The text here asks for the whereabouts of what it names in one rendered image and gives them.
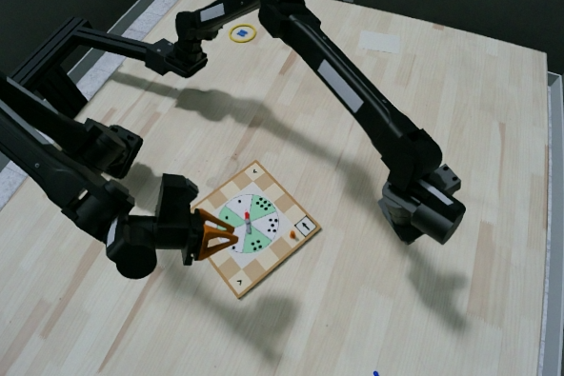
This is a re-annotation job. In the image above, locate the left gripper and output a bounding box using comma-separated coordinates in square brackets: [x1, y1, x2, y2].
[377, 198, 425, 246]

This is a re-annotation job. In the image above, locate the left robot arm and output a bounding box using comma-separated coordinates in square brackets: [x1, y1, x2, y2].
[165, 0, 466, 246]

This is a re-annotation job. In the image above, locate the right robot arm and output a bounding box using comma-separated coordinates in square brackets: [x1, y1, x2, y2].
[0, 70, 199, 280]

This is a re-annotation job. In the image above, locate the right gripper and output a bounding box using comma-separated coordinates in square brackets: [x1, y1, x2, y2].
[155, 205, 239, 266]

